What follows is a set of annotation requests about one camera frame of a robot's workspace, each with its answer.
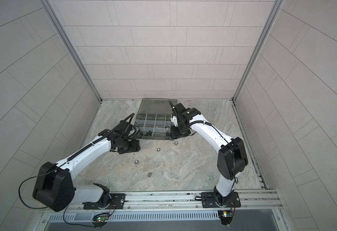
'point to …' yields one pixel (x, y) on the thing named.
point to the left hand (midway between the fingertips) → (140, 147)
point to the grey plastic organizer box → (153, 118)
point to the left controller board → (100, 220)
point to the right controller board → (226, 217)
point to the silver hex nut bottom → (149, 174)
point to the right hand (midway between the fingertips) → (174, 136)
